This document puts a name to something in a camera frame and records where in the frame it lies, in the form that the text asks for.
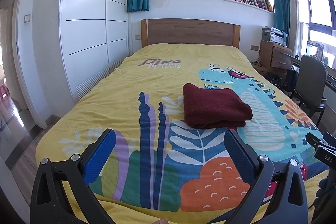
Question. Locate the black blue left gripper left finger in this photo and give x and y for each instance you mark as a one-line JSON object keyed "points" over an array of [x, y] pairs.
{"points": [[49, 202]]}

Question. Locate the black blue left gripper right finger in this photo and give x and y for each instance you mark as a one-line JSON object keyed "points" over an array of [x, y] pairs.
{"points": [[288, 203]]}

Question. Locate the black other gripper tip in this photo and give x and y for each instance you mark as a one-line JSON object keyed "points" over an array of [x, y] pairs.
{"points": [[324, 148]]}

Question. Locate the dark red knitted sweater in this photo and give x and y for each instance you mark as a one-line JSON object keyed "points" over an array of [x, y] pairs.
{"points": [[207, 108]]}

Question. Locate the dark grey office chair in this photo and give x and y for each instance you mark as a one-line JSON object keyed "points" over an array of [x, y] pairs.
{"points": [[310, 85]]}

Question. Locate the yellow dinosaur print bed cover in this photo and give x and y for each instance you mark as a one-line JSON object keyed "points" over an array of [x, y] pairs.
{"points": [[160, 167]]}

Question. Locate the wooden drawer cabinet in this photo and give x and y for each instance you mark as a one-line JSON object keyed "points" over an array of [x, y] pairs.
{"points": [[274, 56]]}

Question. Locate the grey printer on cabinet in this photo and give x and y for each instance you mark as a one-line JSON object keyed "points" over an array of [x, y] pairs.
{"points": [[274, 35]]}

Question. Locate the teal right curtain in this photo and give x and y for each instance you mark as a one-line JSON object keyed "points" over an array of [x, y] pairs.
{"points": [[282, 15]]}

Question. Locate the white sliding wardrobe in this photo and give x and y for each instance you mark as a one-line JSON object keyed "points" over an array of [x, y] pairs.
{"points": [[93, 40]]}

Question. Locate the wooden headboard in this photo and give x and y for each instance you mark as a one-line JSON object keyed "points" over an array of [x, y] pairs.
{"points": [[189, 31]]}

